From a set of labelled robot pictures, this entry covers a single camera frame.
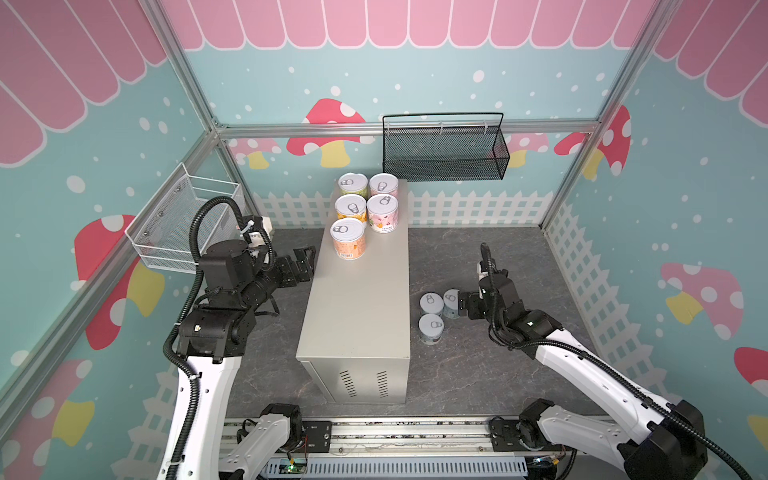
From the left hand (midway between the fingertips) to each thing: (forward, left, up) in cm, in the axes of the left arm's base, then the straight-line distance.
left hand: (296, 258), depth 65 cm
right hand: (+4, -43, -18) cm, 47 cm away
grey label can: (-1, -32, -31) cm, 44 cm away
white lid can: (+7, -33, -31) cm, 45 cm away
